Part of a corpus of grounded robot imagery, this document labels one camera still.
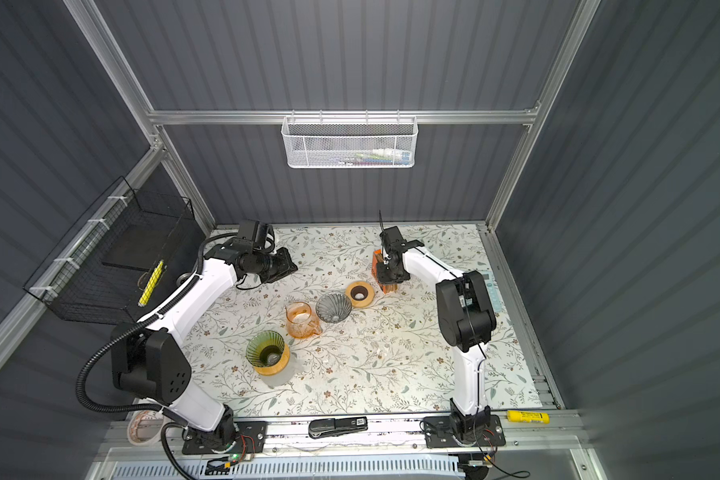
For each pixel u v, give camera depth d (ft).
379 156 3.02
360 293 3.30
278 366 2.51
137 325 1.46
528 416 2.47
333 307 3.07
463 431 2.15
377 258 3.19
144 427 2.53
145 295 2.27
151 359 1.46
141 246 2.53
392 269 2.77
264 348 2.59
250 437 2.38
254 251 2.15
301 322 3.06
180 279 2.88
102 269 2.36
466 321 1.79
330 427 2.32
